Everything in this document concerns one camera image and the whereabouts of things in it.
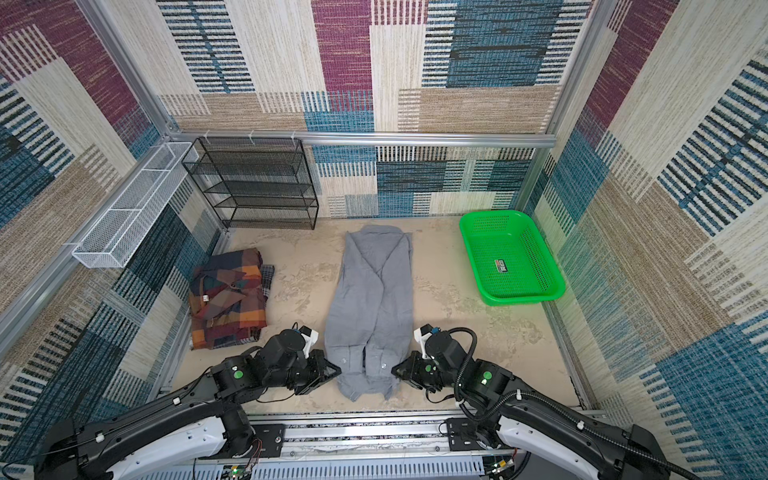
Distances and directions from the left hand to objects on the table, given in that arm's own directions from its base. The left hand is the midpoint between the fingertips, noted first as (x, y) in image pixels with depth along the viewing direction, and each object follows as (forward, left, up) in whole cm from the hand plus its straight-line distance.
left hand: (344, 369), depth 73 cm
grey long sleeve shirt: (+19, -5, -10) cm, 22 cm away
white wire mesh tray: (+23, +53, +22) cm, 61 cm away
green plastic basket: (+40, -54, -12) cm, 68 cm away
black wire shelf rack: (+66, +37, +4) cm, 76 cm away
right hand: (-1, -12, -2) cm, 12 cm away
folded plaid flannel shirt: (+23, +37, -3) cm, 44 cm away
